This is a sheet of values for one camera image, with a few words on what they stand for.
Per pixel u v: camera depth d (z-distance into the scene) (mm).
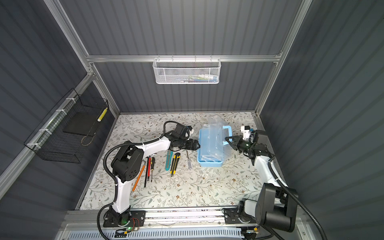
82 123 771
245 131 782
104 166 501
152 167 911
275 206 422
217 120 939
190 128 902
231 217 737
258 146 663
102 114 819
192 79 914
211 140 795
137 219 722
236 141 732
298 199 382
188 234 771
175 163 914
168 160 936
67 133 726
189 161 936
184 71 1119
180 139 786
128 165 534
